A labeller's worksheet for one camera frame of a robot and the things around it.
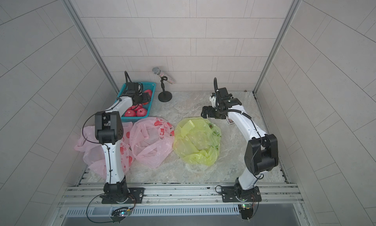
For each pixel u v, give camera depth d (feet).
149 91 3.42
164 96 3.68
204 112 2.49
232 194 2.34
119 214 2.15
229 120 3.24
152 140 2.98
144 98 3.12
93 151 2.65
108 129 1.90
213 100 2.59
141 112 3.16
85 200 2.29
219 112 2.04
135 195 2.32
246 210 2.27
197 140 2.97
